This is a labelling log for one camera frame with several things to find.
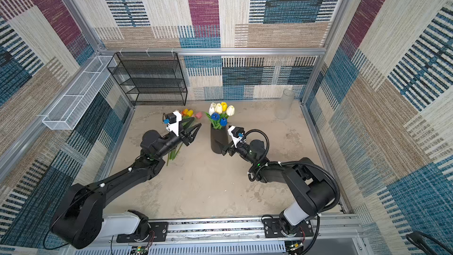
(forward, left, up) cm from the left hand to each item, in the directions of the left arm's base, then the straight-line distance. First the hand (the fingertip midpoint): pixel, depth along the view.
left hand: (197, 119), depth 74 cm
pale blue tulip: (+4, -5, +1) cm, 7 cm away
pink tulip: (+25, +5, -27) cm, 37 cm away
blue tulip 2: (-2, -8, +4) cm, 9 cm away
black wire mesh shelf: (+43, +35, -12) cm, 57 cm away
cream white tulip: (+3, -14, +2) cm, 14 cm away
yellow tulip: (+5, -11, +2) cm, 12 cm away
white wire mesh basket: (+2, +52, +4) cm, 52 cm away
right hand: (0, -10, -11) cm, 15 cm away
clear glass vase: (+31, -49, -29) cm, 65 cm away
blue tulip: (-1, -11, -1) cm, 11 cm away
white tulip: (+7, -6, +1) cm, 10 cm away
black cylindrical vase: (+1, -8, -16) cm, 18 cm away
